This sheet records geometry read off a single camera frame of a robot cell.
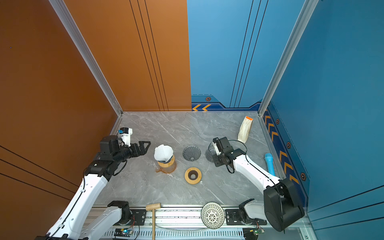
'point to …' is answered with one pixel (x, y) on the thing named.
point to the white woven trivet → (213, 215)
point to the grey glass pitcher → (211, 152)
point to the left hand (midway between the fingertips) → (144, 142)
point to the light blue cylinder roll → (269, 158)
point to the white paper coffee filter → (163, 152)
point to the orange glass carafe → (167, 170)
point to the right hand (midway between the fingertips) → (217, 158)
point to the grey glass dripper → (191, 153)
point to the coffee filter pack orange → (245, 129)
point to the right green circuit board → (252, 233)
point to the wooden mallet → (153, 206)
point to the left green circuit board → (124, 232)
